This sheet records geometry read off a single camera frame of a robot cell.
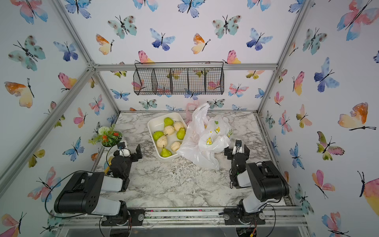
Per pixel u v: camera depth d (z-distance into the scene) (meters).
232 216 0.74
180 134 1.00
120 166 0.68
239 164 0.68
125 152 0.77
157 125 1.10
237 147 0.76
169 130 1.01
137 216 0.74
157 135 0.99
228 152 0.82
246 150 0.84
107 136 0.84
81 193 0.44
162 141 0.96
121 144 0.77
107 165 0.66
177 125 1.06
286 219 0.74
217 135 0.88
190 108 1.22
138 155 0.84
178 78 0.98
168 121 1.08
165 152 0.91
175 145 0.93
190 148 0.89
